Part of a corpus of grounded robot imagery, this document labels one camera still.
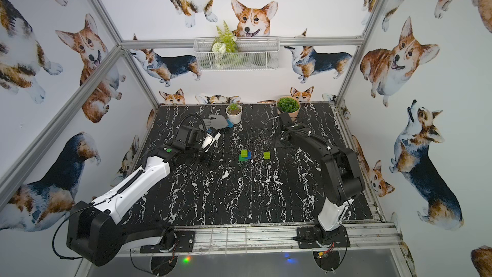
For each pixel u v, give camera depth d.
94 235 0.39
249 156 0.93
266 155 0.97
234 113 1.07
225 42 0.82
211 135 0.72
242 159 0.97
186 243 0.74
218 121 1.11
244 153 0.94
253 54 0.93
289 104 1.05
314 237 0.74
